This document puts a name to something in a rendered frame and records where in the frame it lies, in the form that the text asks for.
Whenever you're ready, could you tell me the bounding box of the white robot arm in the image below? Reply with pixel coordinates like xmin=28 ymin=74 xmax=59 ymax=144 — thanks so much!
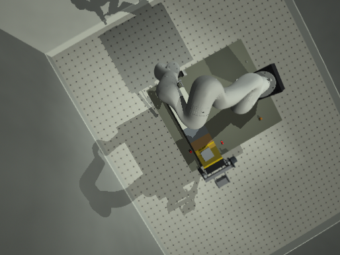
xmin=154 ymin=61 xmax=276 ymax=129

